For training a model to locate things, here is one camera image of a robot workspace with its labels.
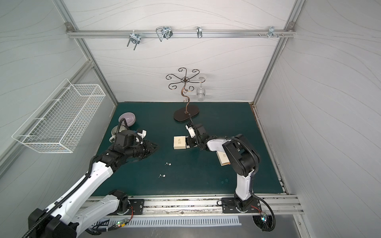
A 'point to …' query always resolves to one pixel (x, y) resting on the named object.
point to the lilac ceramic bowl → (129, 118)
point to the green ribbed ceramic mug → (112, 139)
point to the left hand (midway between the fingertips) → (160, 147)
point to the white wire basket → (60, 123)
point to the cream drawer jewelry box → (179, 142)
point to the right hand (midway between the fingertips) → (189, 136)
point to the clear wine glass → (200, 92)
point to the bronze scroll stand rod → (186, 81)
